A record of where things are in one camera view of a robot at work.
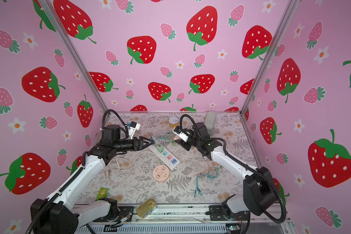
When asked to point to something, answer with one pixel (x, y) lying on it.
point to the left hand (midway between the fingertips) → (151, 142)
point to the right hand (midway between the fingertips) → (177, 135)
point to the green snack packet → (102, 193)
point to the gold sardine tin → (146, 207)
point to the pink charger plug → (177, 137)
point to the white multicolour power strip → (171, 161)
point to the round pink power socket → (161, 173)
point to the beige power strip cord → (131, 167)
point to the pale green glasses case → (210, 120)
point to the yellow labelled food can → (173, 121)
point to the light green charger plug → (160, 148)
